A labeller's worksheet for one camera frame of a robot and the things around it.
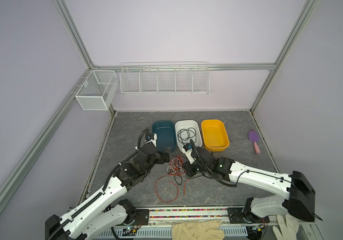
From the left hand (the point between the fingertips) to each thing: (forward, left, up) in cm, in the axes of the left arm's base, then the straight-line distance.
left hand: (162, 150), depth 75 cm
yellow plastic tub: (+23, -36, -23) cm, 49 cm away
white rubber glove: (-36, -56, -19) cm, 69 cm away
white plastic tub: (+30, -11, -17) cm, 37 cm away
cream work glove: (-33, -15, -20) cm, 41 cm away
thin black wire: (-9, -9, -17) cm, 21 cm away
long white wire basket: (+50, -2, +9) cm, 50 cm away
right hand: (-6, -10, -7) cm, 13 cm away
